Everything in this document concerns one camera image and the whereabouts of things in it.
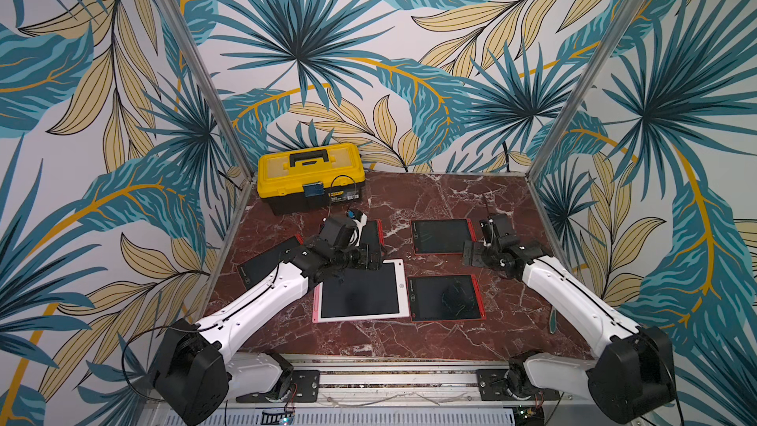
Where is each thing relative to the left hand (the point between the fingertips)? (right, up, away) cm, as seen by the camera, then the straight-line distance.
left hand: (371, 255), depth 79 cm
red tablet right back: (+24, +2, +24) cm, 34 cm away
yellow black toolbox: (-25, +21, +17) cm, 37 cm away
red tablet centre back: (0, +4, +24) cm, 25 cm away
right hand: (+32, 0, +6) cm, 32 cm away
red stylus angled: (+32, -14, +10) cm, 37 cm away
